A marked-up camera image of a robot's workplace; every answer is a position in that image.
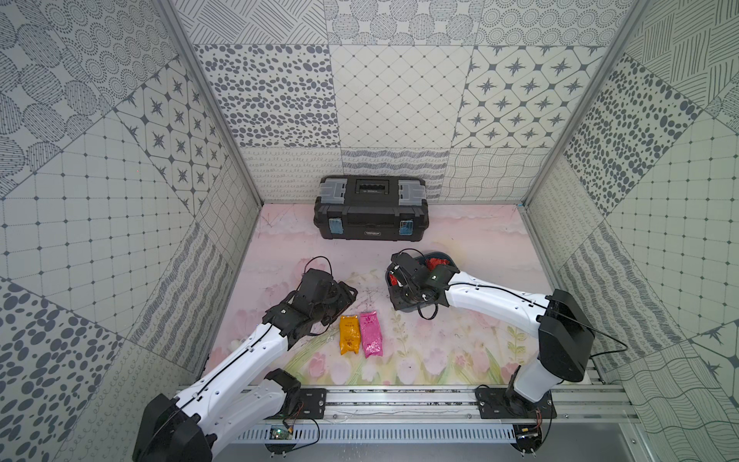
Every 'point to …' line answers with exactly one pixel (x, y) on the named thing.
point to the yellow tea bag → (349, 334)
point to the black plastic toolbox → (371, 208)
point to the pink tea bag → (371, 335)
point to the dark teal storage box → (417, 283)
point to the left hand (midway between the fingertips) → (354, 291)
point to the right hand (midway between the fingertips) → (401, 297)
